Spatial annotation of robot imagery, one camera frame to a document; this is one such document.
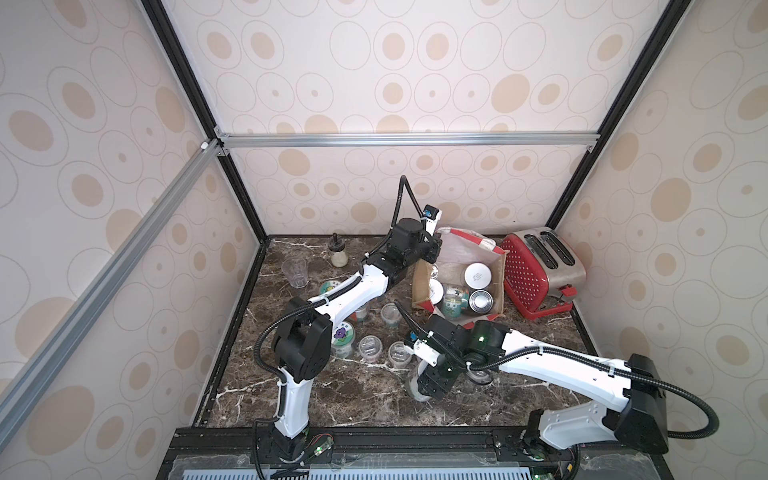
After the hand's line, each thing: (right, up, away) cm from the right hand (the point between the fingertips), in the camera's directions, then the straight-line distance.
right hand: (436, 373), depth 75 cm
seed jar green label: (-12, +11, +19) cm, 25 cm away
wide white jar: (+3, +19, +17) cm, 25 cm away
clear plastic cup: (-45, +25, +31) cm, 61 cm away
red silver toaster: (+33, +24, +11) cm, 42 cm away
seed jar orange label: (-9, +2, +8) cm, 13 cm away
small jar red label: (-17, +4, +9) cm, 20 cm away
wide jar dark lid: (-6, -3, -2) cm, 7 cm away
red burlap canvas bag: (+12, +21, +17) cm, 30 cm away
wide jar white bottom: (+16, +24, +17) cm, 33 cm away
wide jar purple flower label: (-25, +7, +9) cm, 27 cm away
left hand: (+5, +37, +7) cm, 38 cm away
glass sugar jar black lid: (-31, +30, +34) cm, 54 cm away
